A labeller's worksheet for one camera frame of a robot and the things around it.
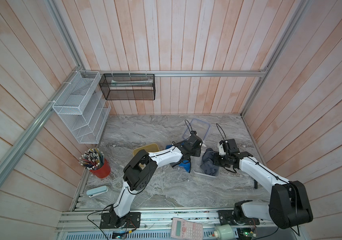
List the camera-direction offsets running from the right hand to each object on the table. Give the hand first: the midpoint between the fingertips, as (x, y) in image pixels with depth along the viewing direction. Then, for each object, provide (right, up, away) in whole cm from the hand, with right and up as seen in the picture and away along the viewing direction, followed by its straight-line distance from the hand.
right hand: (213, 159), depth 90 cm
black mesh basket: (-56, +49, +14) cm, 76 cm away
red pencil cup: (-67, +2, -14) cm, 68 cm away
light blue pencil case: (-67, -15, -10) cm, 69 cm away
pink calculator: (-20, -30, -20) cm, 41 cm away
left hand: (-9, +5, +3) cm, 11 cm away
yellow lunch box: (-38, +6, +5) cm, 39 cm away
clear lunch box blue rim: (-10, -4, +4) cm, 12 cm away
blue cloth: (-17, -3, -1) cm, 18 cm away
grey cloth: (-5, -2, -8) cm, 9 cm away
